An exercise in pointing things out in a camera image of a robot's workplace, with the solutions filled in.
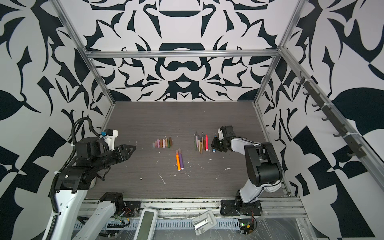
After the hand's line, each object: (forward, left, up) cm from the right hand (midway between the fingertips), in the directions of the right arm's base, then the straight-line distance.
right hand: (213, 143), depth 96 cm
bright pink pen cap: (+1, +34, 0) cm, 34 cm away
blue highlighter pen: (-5, 0, +1) cm, 5 cm away
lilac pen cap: (+1, +31, 0) cm, 31 cm away
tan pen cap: (+1, +30, 0) cm, 30 cm away
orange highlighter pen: (-11, +21, 0) cm, 24 cm away
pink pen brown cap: (+7, +10, -1) cm, 12 cm away
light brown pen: (+1, +6, 0) cm, 7 cm away
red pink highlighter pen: (+1, +4, 0) cm, 4 cm away
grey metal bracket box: (-41, +8, 0) cm, 42 cm away
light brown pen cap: (+1, +33, 0) cm, 33 cm away
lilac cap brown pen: (-1, +8, -1) cm, 8 cm away
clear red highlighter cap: (0, +36, 0) cm, 36 cm away
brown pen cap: (+3, +27, -1) cm, 27 cm away
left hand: (-14, +40, +25) cm, 49 cm away
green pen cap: (+1, +28, 0) cm, 28 cm away
